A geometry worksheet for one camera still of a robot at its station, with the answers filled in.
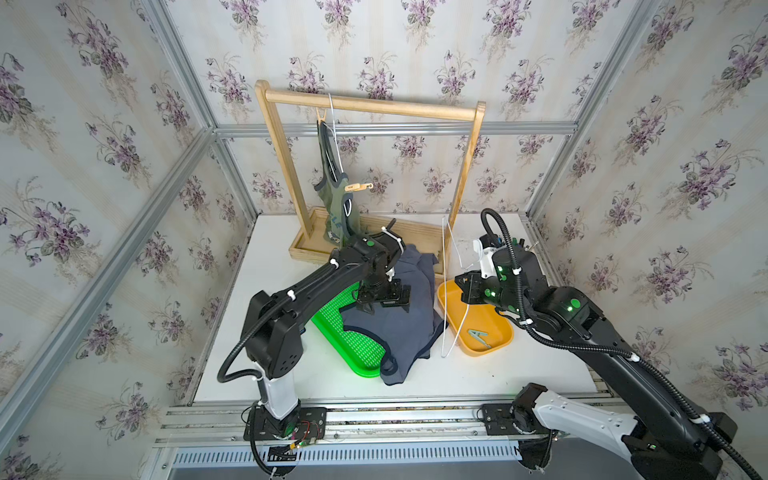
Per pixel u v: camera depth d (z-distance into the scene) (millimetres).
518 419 662
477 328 882
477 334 875
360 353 844
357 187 688
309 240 1108
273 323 466
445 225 921
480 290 581
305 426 719
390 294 701
